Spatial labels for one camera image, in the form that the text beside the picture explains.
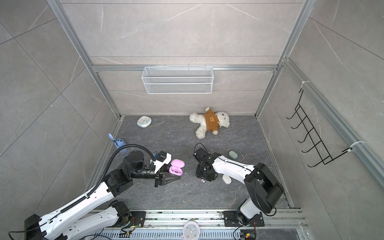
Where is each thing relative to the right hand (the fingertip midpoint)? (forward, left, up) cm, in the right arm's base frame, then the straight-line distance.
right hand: (199, 175), depth 86 cm
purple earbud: (-3, -2, -1) cm, 4 cm away
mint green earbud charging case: (+13, -22, -1) cm, 26 cm away
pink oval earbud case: (-7, +10, +27) cm, 29 cm away
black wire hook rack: (-1, -53, +28) cm, 60 cm away
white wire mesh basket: (+56, +13, +28) cm, 64 cm away
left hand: (-8, +9, +25) cm, 27 cm away
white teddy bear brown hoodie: (+38, -9, +5) cm, 39 cm away
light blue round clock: (+44, +42, +1) cm, 61 cm away
